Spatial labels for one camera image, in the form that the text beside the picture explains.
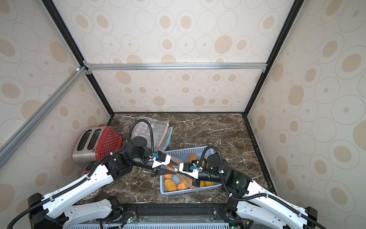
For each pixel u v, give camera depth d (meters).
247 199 0.45
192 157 0.90
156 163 0.52
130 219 0.71
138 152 0.54
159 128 1.07
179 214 0.74
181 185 0.78
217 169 0.48
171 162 0.52
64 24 0.74
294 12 0.70
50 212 0.38
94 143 0.83
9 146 0.52
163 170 0.57
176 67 0.90
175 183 0.81
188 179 0.62
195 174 0.54
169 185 0.78
